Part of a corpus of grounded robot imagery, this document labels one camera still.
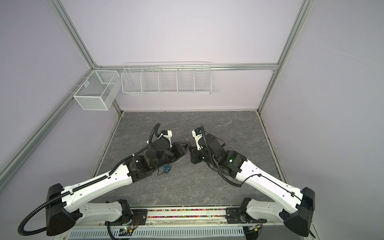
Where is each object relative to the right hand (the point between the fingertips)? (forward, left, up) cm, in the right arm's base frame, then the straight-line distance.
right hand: (189, 150), depth 70 cm
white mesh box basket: (+45, +63, +1) cm, 77 cm away
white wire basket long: (+52, +17, +6) cm, 55 cm away
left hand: (0, -1, +2) cm, 2 cm away
